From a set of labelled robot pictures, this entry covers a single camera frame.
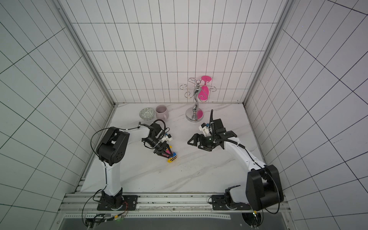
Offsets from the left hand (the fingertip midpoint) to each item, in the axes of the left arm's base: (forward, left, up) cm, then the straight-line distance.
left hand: (168, 156), depth 86 cm
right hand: (+5, -16, +9) cm, 19 cm away
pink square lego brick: (0, 0, 0) cm, 1 cm away
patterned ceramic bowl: (+36, +20, -2) cm, 41 cm away
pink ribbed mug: (+32, +7, +4) cm, 33 cm away
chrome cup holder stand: (+36, -18, -3) cm, 40 cm away
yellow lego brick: (-3, -1, 0) cm, 3 cm away
